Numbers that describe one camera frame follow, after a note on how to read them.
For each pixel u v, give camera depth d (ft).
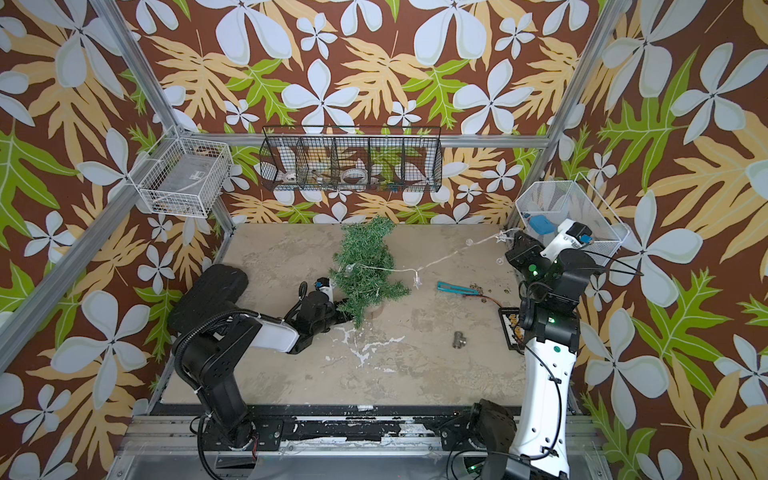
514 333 2.96
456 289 3.35
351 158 3.17
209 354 1.57
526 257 1.91
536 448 1.25
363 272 2.27
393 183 3.15
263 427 2.47
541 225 2.86
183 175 2.83
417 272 2.25
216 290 3.14
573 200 2.76
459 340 2.90
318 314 2.47
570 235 1.80
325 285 2.83
